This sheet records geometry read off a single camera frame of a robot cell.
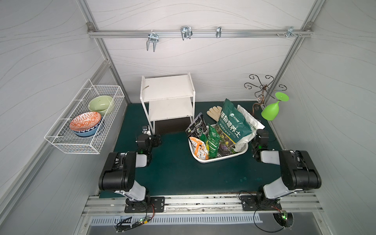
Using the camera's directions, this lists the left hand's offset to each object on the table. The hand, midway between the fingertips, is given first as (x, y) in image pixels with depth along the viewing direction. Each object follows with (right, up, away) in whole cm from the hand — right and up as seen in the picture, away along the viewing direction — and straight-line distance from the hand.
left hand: (152, 134), depth 94 cm
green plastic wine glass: (+73, +14, -9) cm, 75 cm away
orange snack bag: (+30, -6, -14) cm, 34 cm away
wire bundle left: (-7, -40, -26) cm, 49 cm away
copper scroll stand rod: (+65, +34, -4) cm, 74 cm away
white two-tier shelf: (+13, +22, -18) cm, 31 cm away
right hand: (+64, +5, -1) cm, 64 cm away
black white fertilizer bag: (+30, +5, -8) cm, 31 cm away
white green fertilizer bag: (+60, +8, -16) cm, 63 cm away
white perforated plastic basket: (+32, -13, -14) cm, 37 cm away
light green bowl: (-21, +19, -21) cm, 35 cm away
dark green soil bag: (+47, +6, -19) cm, 52 cm away
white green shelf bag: (+38, -1, -11) cm, 40 cm away
